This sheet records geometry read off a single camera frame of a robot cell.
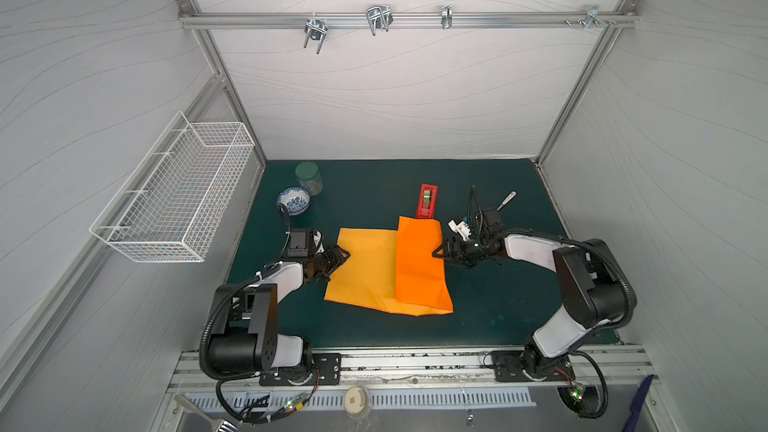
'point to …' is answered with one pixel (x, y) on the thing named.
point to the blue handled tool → (637, 403)
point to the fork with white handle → (510, 196)
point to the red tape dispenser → (427, 203)
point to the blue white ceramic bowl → (295, 199)
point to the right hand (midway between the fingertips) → (444, 252)
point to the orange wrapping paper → (393, 271)
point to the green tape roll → (426, 196)
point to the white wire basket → (171, 203)
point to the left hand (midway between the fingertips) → (349, 253)
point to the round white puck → (355, 400)
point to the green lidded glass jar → (309, 175)
